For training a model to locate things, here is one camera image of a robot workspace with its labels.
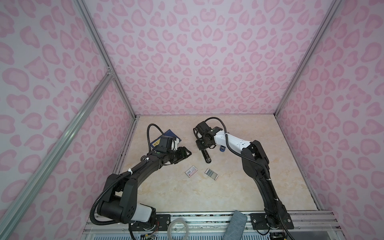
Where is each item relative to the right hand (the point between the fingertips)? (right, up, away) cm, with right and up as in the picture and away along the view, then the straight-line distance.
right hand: (201, 145), depth 98 cm
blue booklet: (-23, +7, +10) cm, 26 cm away
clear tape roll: (-15, -34, -29) cm, 47 cm away
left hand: (-7, -3, -12) cm, 14 cm away
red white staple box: (-6, -15, -9) cm, 18 cm away
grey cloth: (+16, -35, -28) cm, 48 cm away
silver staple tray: (+6, -17, -8) cm, 19 cm away
